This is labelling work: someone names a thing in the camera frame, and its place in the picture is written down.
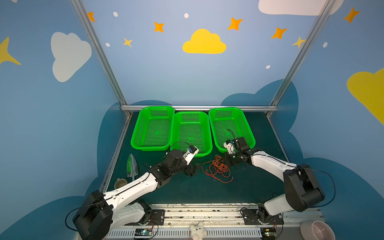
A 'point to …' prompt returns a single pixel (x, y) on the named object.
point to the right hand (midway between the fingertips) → (222, 159)
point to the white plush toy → (197, 232)
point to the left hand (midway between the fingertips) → (197, 157)
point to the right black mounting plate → (250, 217)
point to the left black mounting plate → (157, 218)
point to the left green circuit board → (143, 232)
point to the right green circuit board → (268, 232)
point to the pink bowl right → (316, 230)
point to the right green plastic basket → (228, 123)
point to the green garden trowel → (132, 170)
